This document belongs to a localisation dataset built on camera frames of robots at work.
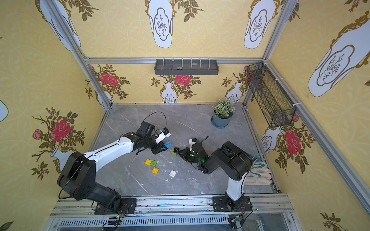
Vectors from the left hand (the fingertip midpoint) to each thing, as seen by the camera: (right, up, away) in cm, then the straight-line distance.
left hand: (166, 146), depth 87 cm
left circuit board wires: (-24, -35, -16) cm, 45 cm away
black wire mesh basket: (+64, +22, -5) cm, 68 cm away
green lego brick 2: (-8, -11, 0) cm, 13 cm away
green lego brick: (+4, -5, +3) cm, 7 cm away
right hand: (+6, -6, +2) cm, 9 cm away
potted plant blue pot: (+36, +21, +7) cm, 43 cm away
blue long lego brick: (+2, +2, -3) cm, 4 cm away
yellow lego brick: (-11, -10, 0) cm, 15 cm away
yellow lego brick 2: (-6, -14, -4) cm, 15 cm away
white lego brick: (+4, -15, -4) cm, 16 cm away
